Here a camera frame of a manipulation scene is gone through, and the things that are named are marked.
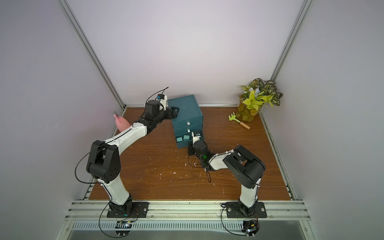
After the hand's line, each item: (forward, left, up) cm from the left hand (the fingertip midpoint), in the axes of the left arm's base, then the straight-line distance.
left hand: (176, 108), depth 89 cm
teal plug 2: (-9, -6, -18) cm, 21 cm away
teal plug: (-11, -1, -19) cm, 22 cm away
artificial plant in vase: (+7, -48, +4) cm, 48 cm away
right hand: (-14, -8, -15) cm, 22 cm away
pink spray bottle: (-3, +38, -12) cm, 40 cm away
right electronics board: (-57, -39, -23) cm, 73 cm away
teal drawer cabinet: (-8, -8, -1) cm, 11 cm away
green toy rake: (+12, -41, -21) cm, 47 cm away
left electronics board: (-58, +23, -25) cm, 68 cm away
